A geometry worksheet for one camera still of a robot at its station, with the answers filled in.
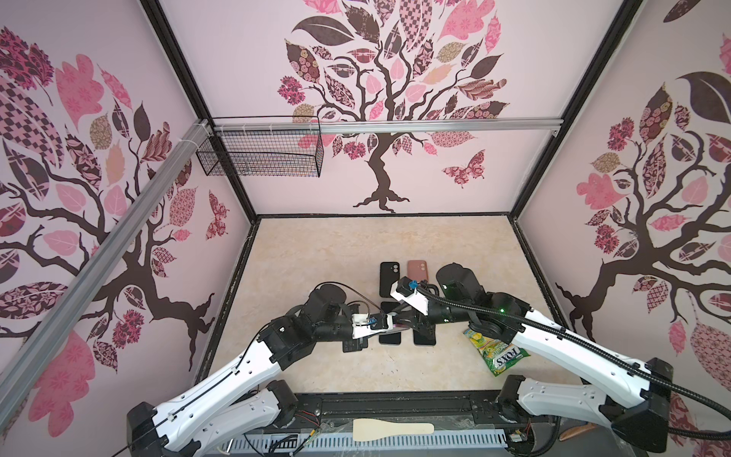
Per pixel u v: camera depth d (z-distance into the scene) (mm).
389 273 1025
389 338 854
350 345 590
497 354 813
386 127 928
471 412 737
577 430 700
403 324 643
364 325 556
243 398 468
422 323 599
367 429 724
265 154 1220
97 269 525
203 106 851
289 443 724
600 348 427
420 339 861
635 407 402
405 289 556
